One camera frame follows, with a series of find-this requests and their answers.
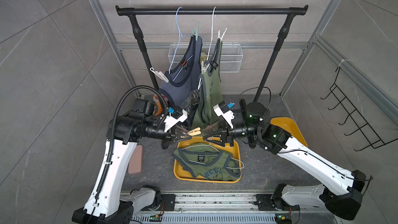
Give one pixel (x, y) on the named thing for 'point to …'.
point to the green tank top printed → (205, 160)
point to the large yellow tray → (180, 173)
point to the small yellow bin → (290, 126)
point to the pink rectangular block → (136, 165)
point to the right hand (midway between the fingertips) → (206, 136)
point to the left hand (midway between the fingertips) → (189, 134)
